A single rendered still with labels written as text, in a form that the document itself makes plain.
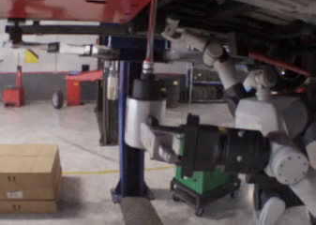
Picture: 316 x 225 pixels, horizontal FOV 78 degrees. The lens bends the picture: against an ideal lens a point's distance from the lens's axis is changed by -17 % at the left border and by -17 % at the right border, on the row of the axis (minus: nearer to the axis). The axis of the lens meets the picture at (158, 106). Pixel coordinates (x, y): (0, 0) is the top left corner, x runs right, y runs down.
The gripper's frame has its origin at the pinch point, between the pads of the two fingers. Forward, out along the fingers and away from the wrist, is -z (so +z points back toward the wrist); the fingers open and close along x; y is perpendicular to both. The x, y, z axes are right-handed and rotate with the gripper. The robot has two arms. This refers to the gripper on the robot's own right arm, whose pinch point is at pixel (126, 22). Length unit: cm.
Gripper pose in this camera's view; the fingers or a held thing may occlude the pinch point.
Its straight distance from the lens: 115.3
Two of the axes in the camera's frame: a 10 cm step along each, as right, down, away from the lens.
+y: 3.0, 1.6, -9.4
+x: 0.4, -9.9, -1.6
